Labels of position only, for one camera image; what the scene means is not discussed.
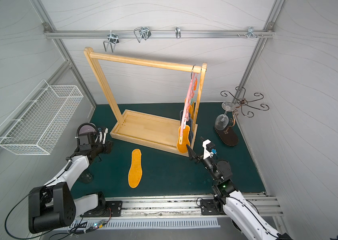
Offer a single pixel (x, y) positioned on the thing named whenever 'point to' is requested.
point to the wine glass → (221, 122)
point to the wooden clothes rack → (137, 127)
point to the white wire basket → (37, 123)
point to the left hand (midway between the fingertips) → (108, 142)
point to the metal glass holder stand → (229, 136)
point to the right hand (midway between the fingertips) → (195, 141)
